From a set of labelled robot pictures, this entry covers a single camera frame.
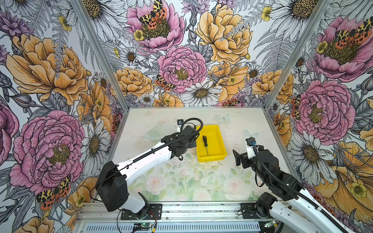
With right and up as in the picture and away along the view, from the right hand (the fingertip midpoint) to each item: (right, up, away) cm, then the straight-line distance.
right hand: (242, 152), depth 74 cm
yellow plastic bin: (-9, -2, +24) cm, 26 cm away
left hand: (-30, +4, +8) cm, 32 cm away
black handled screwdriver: (-16, +1, +25) cm, 30 cm away
